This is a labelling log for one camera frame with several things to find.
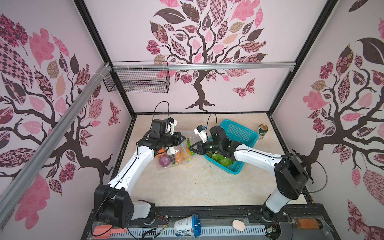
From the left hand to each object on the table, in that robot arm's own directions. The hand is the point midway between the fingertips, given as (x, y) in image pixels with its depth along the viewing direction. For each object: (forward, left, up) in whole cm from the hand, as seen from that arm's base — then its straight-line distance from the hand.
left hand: (185, 140), depth 79 cm
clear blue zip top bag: (-2, +8, -8) cm, 12 cm away
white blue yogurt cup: (-38, -2, -12) cm, 40 cm away
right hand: (-3, -2, -2) cm, 4 cm away
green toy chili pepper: (-3, -2, -1) cm, 4 cm away
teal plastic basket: (+18, -35, -16) cm, 42 cm away
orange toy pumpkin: (-9, +10, +4) cm, 14 cm away
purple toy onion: (-4, +13, -15) cm, 20 cm away
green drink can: (+15, -50, -10) cm, 54 cm away
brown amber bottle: (-36, -60, -18) cm, 73 cm away
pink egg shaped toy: (-37, -26, -18) cm, 49 cm away
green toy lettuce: (-5, -20, -12) cm, 24 cm away
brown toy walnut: (-3, +5, -14) cm, 15 cm away
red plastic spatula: (-39, +40, -19) cm, 59 cm away
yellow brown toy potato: (-6, -1, -3) cm, 7 cm away
